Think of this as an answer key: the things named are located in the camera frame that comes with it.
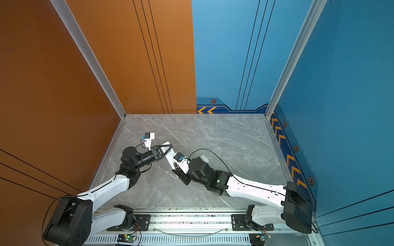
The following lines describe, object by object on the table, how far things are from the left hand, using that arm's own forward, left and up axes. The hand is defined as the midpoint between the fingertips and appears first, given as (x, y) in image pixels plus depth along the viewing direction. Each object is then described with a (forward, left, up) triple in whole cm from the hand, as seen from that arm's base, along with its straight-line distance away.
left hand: (172, 147), depth 75 cm
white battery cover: (+6, -16, -22) cm, 28 cm away
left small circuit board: (-35, +20, -24) cm, 47 cm away
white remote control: (-4, +1, -2) cm, 4 cm away
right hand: (-9, -2, -3) cm, 10 cm away
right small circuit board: (-35, -41, -23) cm, 59 cm away
